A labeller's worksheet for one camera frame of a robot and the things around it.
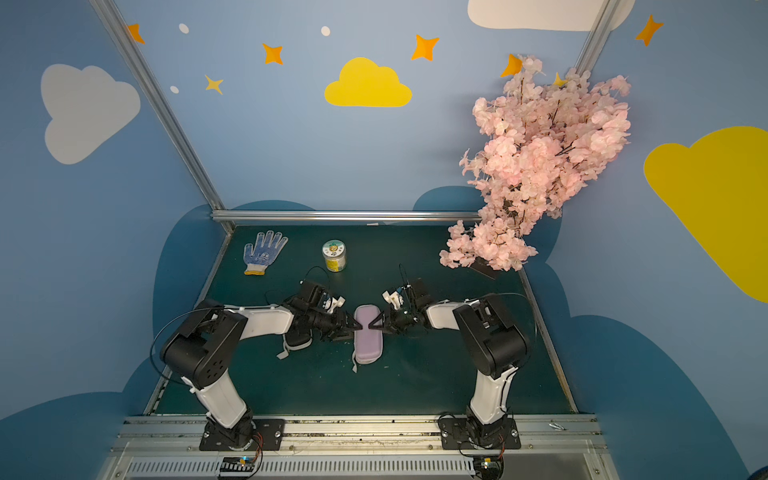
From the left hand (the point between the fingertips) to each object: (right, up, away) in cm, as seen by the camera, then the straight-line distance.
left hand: (361, 327), depth 90 cm
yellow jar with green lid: (-11, +23, +14) cm, 29 cm away
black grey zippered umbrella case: (-19, -3, -3) cm, 20 cm away
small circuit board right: (+33, -31, -16) cm, 48 cm away
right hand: (+4, 0, +1) cm, 5 cm away
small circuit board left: (-30, -30, -16) cm, 45 cm away
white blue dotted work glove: (-39, +25, +25) cm, 53 cm away
